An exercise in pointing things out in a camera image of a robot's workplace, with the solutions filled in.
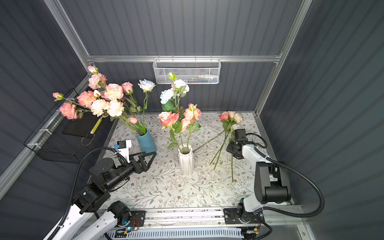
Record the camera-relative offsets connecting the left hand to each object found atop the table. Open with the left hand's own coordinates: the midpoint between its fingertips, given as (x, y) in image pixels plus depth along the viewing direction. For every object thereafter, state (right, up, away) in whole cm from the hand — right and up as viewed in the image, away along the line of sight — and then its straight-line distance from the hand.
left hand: (151, 153), depth 65 cm
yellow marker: (-32, +9, +8) cm, 34 cm away
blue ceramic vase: (-9, +2, +20) cm, 22 cm away
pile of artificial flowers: (+46, +17, +49) cm, 70 cm away
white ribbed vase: (+15, -4, +8) cm, 18 cm away
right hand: (+43, -2, +28) cm, 52 cm away
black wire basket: (-45, +6, +5) cm, 45 cm away
